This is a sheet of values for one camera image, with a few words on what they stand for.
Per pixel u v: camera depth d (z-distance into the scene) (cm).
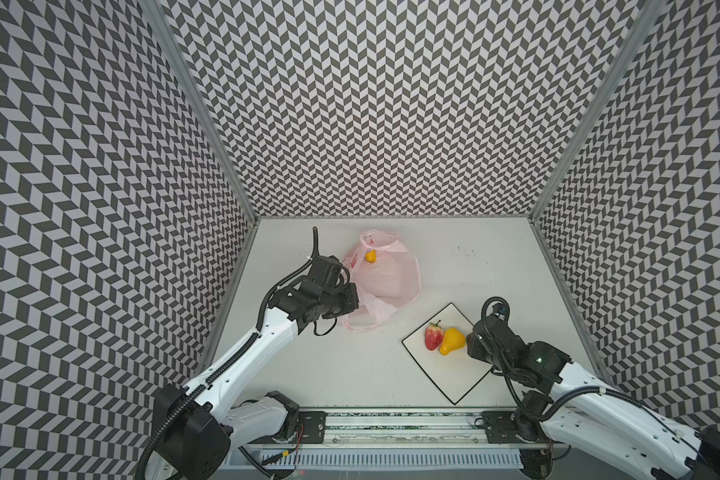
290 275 58
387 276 102
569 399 49
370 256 103
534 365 53
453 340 83
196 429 37
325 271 58
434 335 83
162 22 72
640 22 69
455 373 83
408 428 74
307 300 57
